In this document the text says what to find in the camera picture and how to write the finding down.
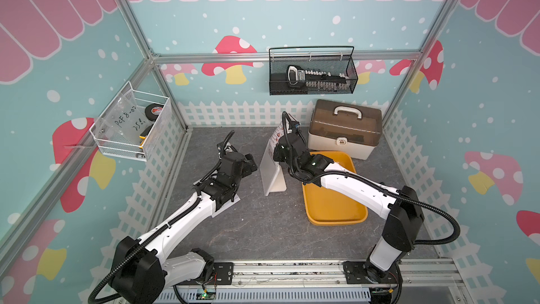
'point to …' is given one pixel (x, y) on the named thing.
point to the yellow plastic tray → (323, 207)
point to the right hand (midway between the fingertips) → (277, 144)
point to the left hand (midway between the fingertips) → (244, 163)
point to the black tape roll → (152, 110)
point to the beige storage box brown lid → (342, 127)
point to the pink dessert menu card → (235, 200)
